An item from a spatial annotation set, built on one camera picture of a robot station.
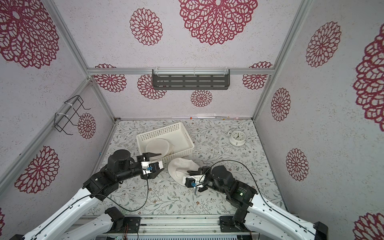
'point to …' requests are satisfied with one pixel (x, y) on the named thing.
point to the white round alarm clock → (237, 138)
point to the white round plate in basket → (159, 146)
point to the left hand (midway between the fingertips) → (159, 159)
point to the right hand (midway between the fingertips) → (193, 168)
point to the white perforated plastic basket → (176, 133)
